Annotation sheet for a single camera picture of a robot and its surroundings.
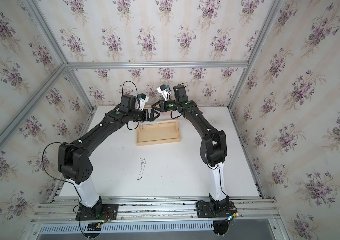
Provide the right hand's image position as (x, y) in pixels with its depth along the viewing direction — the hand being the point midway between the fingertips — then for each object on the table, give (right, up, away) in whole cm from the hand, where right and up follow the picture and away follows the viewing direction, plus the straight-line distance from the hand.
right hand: (155, 107), depth 84 cm
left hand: (0, -4, 0) cm, 4 cm away
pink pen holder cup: (+6, -4, -4) cm, 8 cm away
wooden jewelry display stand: (0, -16, +20) cm, 26 cm away
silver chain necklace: (-8, -34, +6) cm, 36 cm away
